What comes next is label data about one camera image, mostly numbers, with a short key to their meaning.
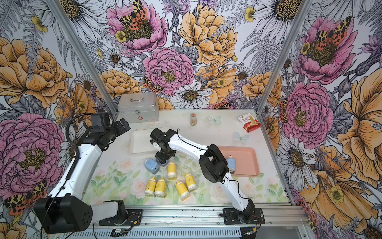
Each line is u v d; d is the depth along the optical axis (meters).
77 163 0.46
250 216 0.64
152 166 0.84
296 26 0.78
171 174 0.81
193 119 1.11
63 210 0.38
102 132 0.59
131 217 0.73
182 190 0.76
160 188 0.76
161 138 0.67
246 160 0.94
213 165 0.55
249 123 1.09
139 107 1.07
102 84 1.06
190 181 0.78
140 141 1.06
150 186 0.76
